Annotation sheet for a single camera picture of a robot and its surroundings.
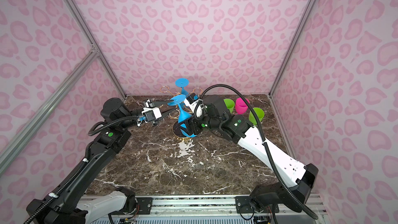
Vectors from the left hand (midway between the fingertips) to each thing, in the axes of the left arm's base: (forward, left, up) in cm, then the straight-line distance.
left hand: (172, 99), depth 58 cm
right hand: (-3, -4, -10) cm, 11 cm away
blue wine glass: (+45, +3, -32) cm, 55 cm away
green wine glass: (+13, -43, -28) cm, 53 cm away
